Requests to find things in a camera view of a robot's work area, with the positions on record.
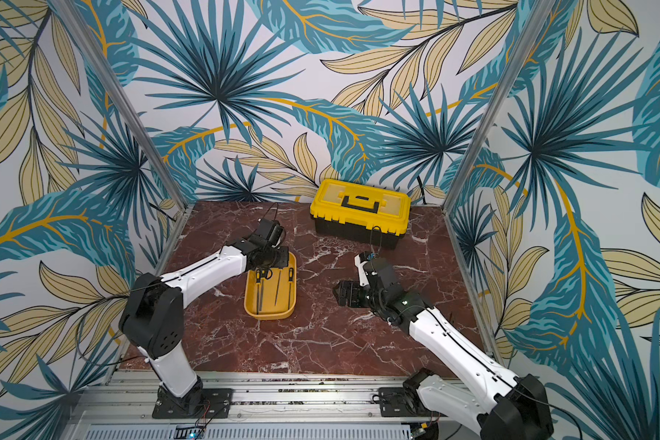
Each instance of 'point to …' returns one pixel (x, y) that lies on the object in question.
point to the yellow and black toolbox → (377, 215)
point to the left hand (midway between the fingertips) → (283, 260)
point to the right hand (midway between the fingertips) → (344, 289)
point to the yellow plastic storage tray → (270, 293)
